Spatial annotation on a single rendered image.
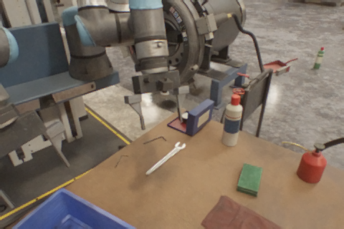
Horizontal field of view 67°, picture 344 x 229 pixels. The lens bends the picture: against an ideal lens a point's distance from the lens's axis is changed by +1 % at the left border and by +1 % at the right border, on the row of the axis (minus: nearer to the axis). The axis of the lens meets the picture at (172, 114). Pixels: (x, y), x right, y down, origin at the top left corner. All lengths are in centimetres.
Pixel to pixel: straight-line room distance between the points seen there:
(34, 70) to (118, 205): 66
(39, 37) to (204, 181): 86
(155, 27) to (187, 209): 57
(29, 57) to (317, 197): 119
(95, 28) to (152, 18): 19
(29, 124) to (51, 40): 67
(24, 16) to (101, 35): 51
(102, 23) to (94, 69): 36
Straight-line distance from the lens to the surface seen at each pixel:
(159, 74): 73
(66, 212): 91
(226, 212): 89
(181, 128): 122
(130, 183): 98
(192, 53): 186
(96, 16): 83
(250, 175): 99
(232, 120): 106
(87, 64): 114
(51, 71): 126
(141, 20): 72
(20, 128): 60
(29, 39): 120
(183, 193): 94
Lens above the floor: 118
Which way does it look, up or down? 32 degrees down
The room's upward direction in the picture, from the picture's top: straight up
